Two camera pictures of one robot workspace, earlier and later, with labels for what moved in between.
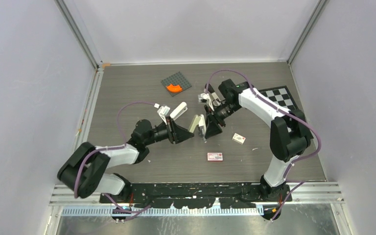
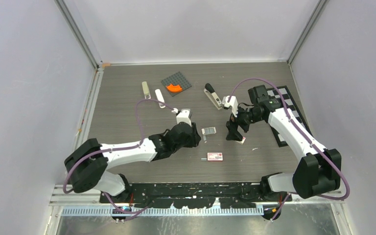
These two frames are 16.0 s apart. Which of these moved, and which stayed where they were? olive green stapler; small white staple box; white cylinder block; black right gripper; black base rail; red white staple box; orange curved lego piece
Moved: white cylinder block; black right gripper; olive green stapler
Stayed: orange curved lego piece; red white staple box; small white staple box; black base rail
